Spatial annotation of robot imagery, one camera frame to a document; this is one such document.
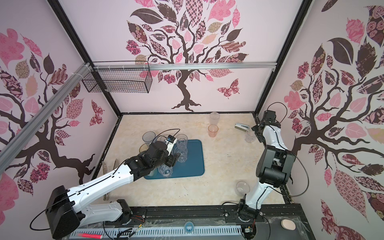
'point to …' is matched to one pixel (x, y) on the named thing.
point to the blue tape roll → (189, 227)
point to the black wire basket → (119, 77)
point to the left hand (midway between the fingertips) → (175, 153)
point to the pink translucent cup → (212, 130)
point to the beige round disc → (288, 224)
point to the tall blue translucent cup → (148, 137)
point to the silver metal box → (242, 127)
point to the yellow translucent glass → (143, 147)
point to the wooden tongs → (116, 165)
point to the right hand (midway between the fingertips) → (258, 130)
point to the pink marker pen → (90, 236)
